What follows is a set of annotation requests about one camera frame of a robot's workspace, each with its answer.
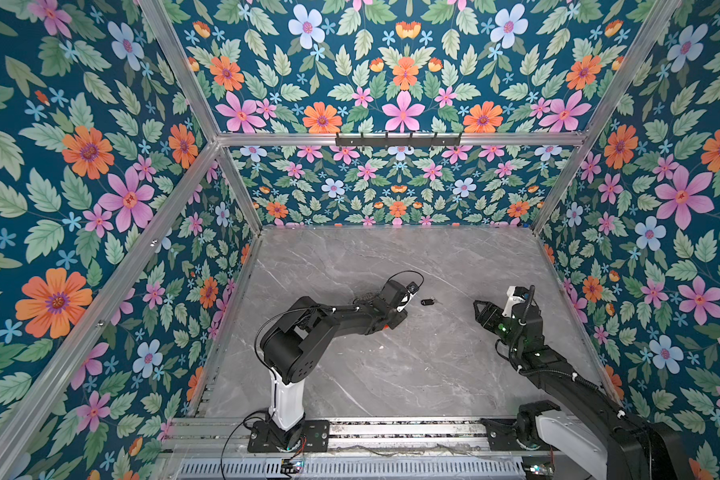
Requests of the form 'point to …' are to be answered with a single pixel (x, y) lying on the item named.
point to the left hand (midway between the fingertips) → (402, 299)
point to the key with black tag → (426, 302)
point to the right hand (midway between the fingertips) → (480, 304)
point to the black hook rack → (398, 141)
